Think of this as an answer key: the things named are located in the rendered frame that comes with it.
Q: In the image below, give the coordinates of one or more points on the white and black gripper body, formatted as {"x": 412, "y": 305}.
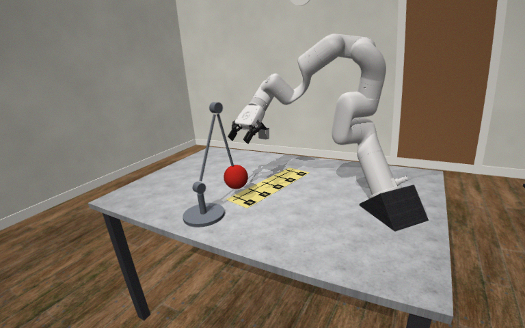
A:
{"x": 249, "y": 116}

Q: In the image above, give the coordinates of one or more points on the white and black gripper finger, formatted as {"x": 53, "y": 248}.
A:
{"x": 247, "y": 138}
{"x": 234, "y": 131}

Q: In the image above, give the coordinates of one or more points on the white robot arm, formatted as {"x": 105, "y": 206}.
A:
{"x": 350, "y": 105}

